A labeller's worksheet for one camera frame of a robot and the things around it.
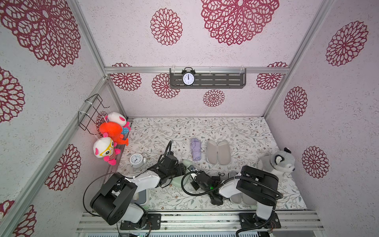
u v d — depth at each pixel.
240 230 0.63
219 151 1.00
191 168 0.78
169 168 0.71
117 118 0.95
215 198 0.68
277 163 0.75
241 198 0.52
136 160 0.92
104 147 0.80
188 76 0.90
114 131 0.91
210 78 0.95
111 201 0.43
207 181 0.69
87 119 0.76
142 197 0.77
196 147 0.98
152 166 0.72
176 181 0.83
